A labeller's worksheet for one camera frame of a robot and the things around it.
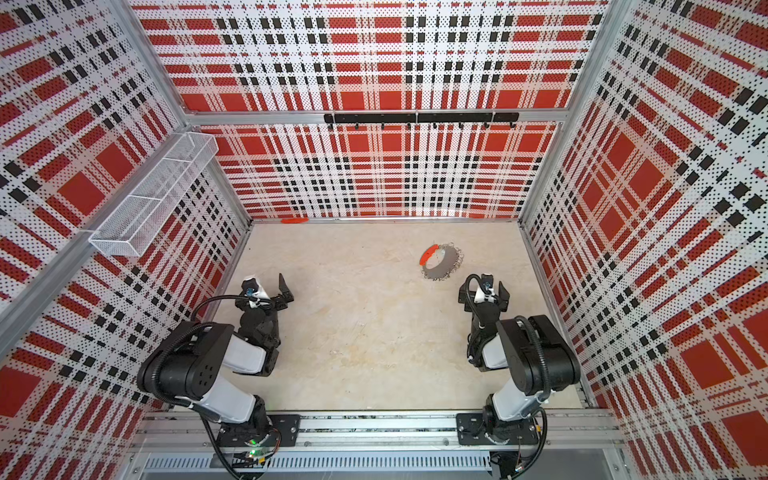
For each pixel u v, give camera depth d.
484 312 0.70
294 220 1.26
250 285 0.73
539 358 0.44
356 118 0.88
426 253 1.11
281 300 0.80
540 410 0.56
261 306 0.75
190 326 0.52
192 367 0.45
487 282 0.76
